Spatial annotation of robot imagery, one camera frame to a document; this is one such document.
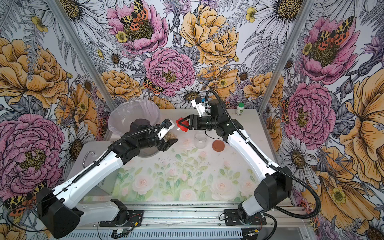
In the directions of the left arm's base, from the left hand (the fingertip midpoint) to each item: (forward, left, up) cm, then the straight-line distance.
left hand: (170, 137), depth 76 cm
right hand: (+1, -6, +7) cm, 10 cm away
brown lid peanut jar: (+10, -16, -16) cm, 24 cm away
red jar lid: (+1, -8, +10) cm, 12 cm away
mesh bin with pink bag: (+16, +30, -2) cm, 34 cm away
